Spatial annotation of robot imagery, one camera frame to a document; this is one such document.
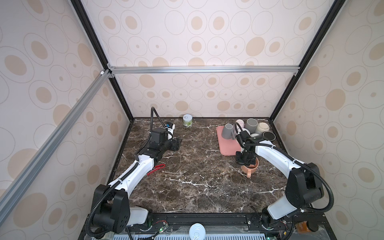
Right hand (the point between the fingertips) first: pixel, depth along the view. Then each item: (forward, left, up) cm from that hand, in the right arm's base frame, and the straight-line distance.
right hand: (240, 163), depth 87 cm
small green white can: (+38, +32, -2) cm, 49 cm away
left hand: (+10, +35, +14) cm, 39 cm away
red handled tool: (+1, +50, -5) cm, 50 cm away
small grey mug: (+22, +4, +2) cm, 23 cm away
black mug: (+19, -22, +2) cm, 29 cm away
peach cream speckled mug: (-7, -3, +6) cm, 10 cm away
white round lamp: (-33, +26, 0) cm, 42 cm away
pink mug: (+29, -6, +3) cm, 30 cm away
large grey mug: (+28, -13, +3) cm, 30 cm away
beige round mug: (+27, -20, +1) cm, 34 cm away
